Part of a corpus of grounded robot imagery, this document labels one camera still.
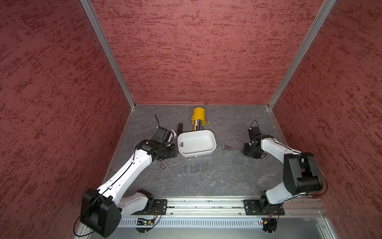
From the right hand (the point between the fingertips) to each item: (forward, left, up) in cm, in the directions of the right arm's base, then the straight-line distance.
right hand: (247, 155), depth 92 cm
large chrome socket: (+9, +42, +1) cm, 43 cm away
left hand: (-5, +44, +12) cm, 46 cm away
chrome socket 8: (+8, +14, -1) cm, 16 cm away
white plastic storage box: (+9, +32, +1) cm, 33 cm away
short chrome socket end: (+5, +10, 0) cm, 11 cm away
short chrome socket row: (+7, +12, -1) cm, 14 cm away
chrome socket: (-6, +26, -1) cm, 27 cm away
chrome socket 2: (-7, +28, 0) cm, 29 cm away
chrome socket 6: (-5, +51, +1) cm, 51 cm away
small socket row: (+3, +4, +1) cm, 5 cm away
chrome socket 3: (-8, +33, 0) cm, 34 cm away
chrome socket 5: (-8, +39, 0) cm, 40 cm away
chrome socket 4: (-8, +35, 0) cm, 36 cm away
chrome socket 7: (-6, +53, +2) cm, 53 cm away
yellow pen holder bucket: (+31, +29, +6) cm, 43 cm away
